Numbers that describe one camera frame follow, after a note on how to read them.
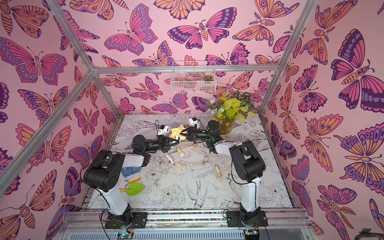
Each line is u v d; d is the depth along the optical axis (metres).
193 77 0.95
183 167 0.92
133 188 0.83
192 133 0.76
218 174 0.87
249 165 0.53
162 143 0.76
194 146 1.02
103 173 0.49
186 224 0.73
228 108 0.93
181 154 0.97
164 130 0.81
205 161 0.94
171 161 0.92
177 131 0.80
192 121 0.85
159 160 0.95
